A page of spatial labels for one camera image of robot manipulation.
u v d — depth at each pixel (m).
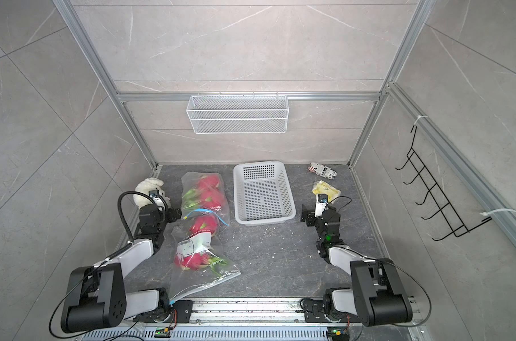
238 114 1.01
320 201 0.76
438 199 0.66
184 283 0.73
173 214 0.80
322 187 1.07
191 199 0.92
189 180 1.01
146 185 0.85
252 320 0.73
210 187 0.97
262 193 1.07
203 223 0.84
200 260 0.78
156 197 0.76
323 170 1.14
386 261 0.46
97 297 0.45
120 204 0.65
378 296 0.42
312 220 0.80
